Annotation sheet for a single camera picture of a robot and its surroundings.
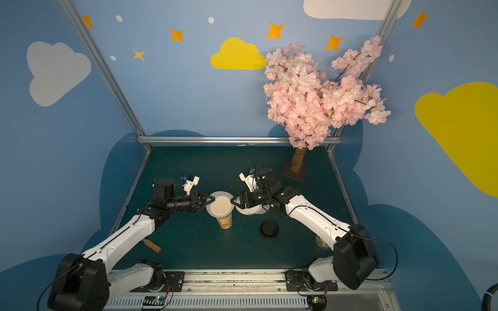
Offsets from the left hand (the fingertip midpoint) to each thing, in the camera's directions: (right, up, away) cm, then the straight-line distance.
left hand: (215, 198), depth 78 cm
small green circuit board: (-23, -39, -5) cm, 45 cm away
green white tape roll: (+44, -20, +3) cm, 48 cm away
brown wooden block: (-25, -22, +3) cm, 33 cm away
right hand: (+10, 0, +1) cm, 10 cm away
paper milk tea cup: (+2, -4, -1) cm, 4 cm away
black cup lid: (+23, -16, +9) cm, 29 cm away
